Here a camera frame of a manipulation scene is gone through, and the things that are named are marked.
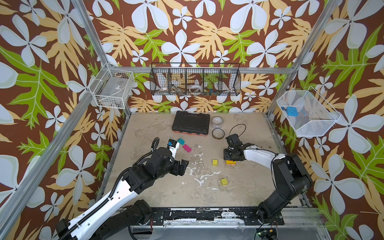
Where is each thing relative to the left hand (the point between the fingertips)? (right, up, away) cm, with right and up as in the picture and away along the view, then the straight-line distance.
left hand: (181, 158), depth 71 cm
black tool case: (+4, +18, +40) cm, 45 cm away
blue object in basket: (+64, +25, +15) cm, 70 cm away
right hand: (+28, -3, +24) cm, 37 cm away
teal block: (-2, +6, +33) cm, 33 cm away
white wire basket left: (-41, +38, +15) cm, 59 cm away
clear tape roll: (+25, +19, +44) cm, 54 cm away
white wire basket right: (+70, +24, +12) cm, 75 cm away
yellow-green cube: (+20, -7, +20) cm, 29 cm away
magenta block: (+2, +1, +30) cm, 30 cm away
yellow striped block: (+28, -6, +19) cm, 35 cm away
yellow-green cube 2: (+24, -16, +13) cm, 31 cm away
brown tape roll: (+25, +11, +37) cm, 46 cm away
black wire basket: (+7, +47, +26) cm, 54 cm away
